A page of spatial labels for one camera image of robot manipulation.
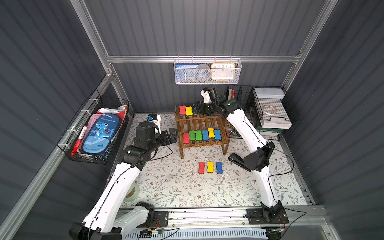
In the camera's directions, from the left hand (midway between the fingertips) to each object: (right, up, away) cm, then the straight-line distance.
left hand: (170, 131), depth 71 cm
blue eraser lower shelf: (+18, -2, +16) cm, 24 cm away
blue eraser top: (+27, -23, +20) cm, 40 cm away
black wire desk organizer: (+54, +16, +36) cm, 67 cm away
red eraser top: (+16, -22, +20) cm, 33 cm away
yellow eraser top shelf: (+8, +10, +12) cm, 18 cm away
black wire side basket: (-40, +14, +6) cm, 43 cm away
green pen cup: (-20, -32, +5) cm, 38 cm away
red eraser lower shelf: (+7, -4, +16) cm, 17 cm away
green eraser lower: (+14, -2, +16) cm, 21 cm away
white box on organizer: (+63, +26, +31) cm, 75 cm away
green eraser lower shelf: (+10, -3, +16) cm, 19 cm away
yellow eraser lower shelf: (+22, -2, +16) cm, 27 cm away
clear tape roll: (+60, +14, +25) cm, 67 cm away
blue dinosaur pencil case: (-29, -1, -7) cm, 30 cm away
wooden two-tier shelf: (+16, 0, +18) cm, 24 cm away
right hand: (+14, +14, +12) cm, 23 cm away
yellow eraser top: (+21, -23, +20) cm, 37 cm away
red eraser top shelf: (+5, +11, +12) cm, 17 cm away
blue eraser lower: (+25, -2, +17) cm, 31 cm away
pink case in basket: (-38, +7, +1) cm, 39 cm away
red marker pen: (-39, -4, -7) cm, 40 cm away
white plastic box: (+62, +5, +20) cm, 65 cm away
